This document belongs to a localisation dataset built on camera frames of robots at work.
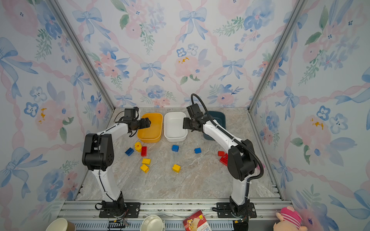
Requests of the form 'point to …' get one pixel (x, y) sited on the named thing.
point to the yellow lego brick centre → (176, 168)
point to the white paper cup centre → (152, 223)
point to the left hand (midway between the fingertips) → (146, 121)
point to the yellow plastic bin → (153, 133)
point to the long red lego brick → (224, 159)
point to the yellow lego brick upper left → (146, 161)
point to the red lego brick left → (144, 151)
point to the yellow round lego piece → (138, 147)
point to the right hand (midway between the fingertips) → (188, 122)
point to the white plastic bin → (173, 129)
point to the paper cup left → (61, 224)
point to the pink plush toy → (289, 220)
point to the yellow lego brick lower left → (145, 168)
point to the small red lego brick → (221, 153)
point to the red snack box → (196, 223)
